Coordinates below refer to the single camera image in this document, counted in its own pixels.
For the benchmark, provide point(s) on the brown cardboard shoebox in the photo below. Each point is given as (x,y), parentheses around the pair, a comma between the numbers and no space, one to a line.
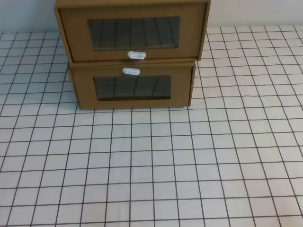
(106,30)
(158,85)

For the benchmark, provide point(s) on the white drawer handle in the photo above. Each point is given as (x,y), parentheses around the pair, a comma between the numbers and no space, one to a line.
(131,71)
(136,55)

